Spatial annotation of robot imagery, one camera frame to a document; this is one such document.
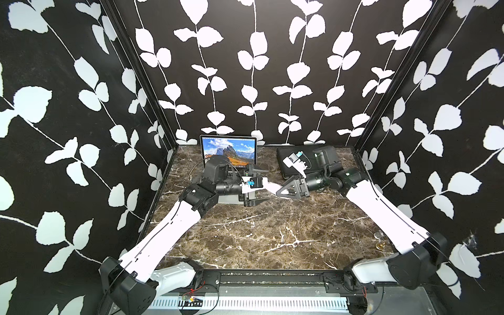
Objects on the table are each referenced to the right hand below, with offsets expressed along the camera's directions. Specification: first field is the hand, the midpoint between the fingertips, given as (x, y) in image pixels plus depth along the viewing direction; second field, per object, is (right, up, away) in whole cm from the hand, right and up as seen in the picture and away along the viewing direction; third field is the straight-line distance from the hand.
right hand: (279, 190), depth 65 cm
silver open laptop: (-16, +16, +38) cm, 45 cm away
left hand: (-4, +4, +1) cm, 6 cm away
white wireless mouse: (-3, +1, 0) cm, 3 cm away
